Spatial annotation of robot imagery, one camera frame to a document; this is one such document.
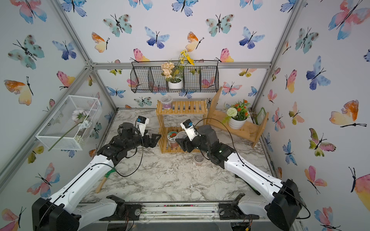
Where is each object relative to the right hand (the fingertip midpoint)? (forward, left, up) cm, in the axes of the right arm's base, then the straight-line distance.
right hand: (182, 134), depth 72 cm
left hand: (+3, +15, -4) cm, 16 cm away
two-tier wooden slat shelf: (+15, 0, -1) cm, 15 cm away
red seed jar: (-3, -9, -22) cm, 24 cm away
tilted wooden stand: (+19, -45, -20) cm, 53 cm away
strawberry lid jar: (+6, +8, -19) cm, 22 cm away
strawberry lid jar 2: (0, 0, 0) cm, 0 cm away
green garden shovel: (-19, -41, -24) cm, 51 cm away
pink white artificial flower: (+5, +51, +4) cm, 52 cm away
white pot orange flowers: (+21, -32, -8) cm, 39 cm away
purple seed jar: (+17, +9, +6) cm, 20 cm away
